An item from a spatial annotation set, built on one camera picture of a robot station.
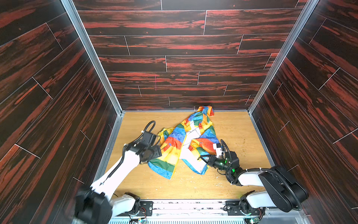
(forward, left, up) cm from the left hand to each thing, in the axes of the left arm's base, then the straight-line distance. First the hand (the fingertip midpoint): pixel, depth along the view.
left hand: (157, 154), depth 83 cm
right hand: (+1, -27, -2) cm, 27 cm away
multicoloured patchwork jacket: (+13, -19, -7) cm, 24 cm away
